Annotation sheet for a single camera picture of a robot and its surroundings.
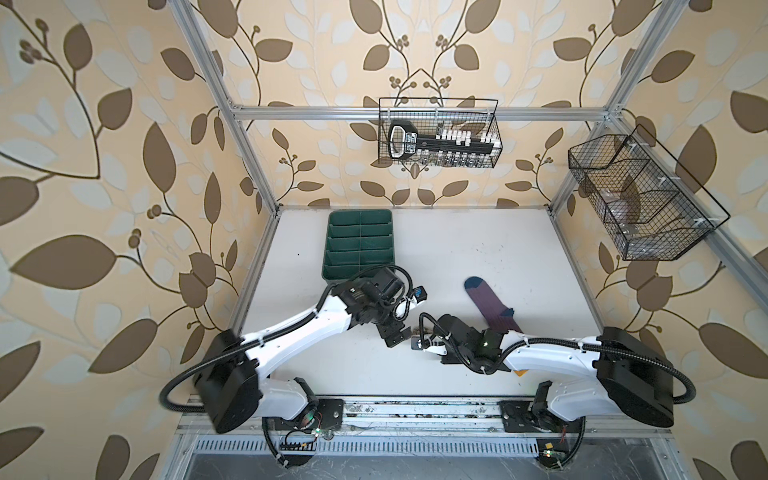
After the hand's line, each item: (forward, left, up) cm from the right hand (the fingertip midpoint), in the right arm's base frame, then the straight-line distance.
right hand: (439, 336), depth 85 cm
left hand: (+2, +10, +9) cm, 14 cm away
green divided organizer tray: (+33, +25, +5) cm, 41 cm away
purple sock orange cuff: (+9, -18, -3) cm, 20 cm away
